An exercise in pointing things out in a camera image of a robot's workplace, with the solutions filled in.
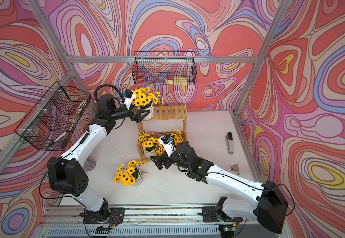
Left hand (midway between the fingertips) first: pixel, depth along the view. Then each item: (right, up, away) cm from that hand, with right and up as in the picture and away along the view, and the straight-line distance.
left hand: (146, 107), depth 77 cm
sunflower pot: (-8, -35, -4) cm, 36 cm away
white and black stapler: (+52, -21, +21) cm, 60 cm away
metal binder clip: (+52, -35, +12) cm, 64 cm away
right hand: (+7, -24, -4) cm, 26 cm away
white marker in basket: (-42, -14, -2) cm, 44 cm away
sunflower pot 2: (+2, -21, +3) cm, 21 cm away
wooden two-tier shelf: (+9, -3, +5) cm, 11 cm away
